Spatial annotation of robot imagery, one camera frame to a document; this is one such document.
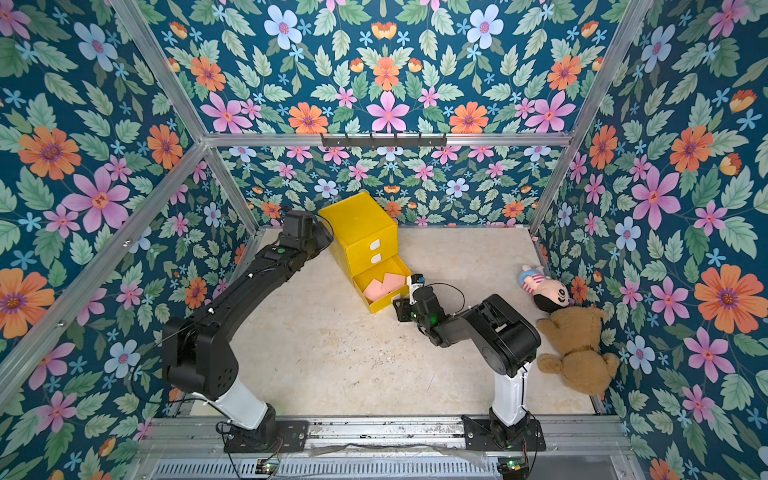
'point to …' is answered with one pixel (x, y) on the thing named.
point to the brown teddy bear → (576, 332)
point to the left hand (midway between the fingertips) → (323, 230)
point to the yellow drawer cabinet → (365, 242)
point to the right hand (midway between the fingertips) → (398, 301)
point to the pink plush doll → (549, 295)
